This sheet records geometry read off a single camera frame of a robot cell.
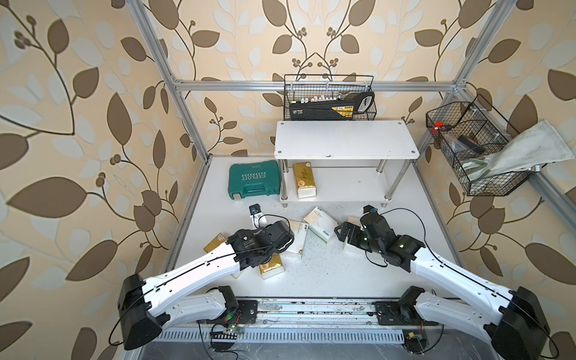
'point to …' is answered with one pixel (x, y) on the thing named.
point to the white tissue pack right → (349, 246)
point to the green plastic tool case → (253, 179)
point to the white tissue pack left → (299, 229)
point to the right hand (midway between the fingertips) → (343, 233)
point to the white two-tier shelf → (386, 141)
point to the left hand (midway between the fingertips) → (275, 231)
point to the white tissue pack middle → (322, 224)
